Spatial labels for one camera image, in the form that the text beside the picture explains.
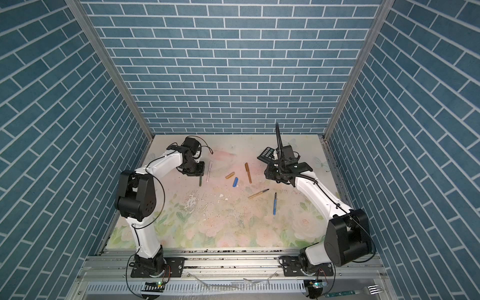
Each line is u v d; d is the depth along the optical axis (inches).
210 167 41.4
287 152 25.8
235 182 39.0
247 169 41.3
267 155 42.8
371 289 26.9
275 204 35.9
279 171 24.9
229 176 40.1
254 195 37.1
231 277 28.6
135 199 20.3
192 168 32.6
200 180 39.1
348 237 16.5
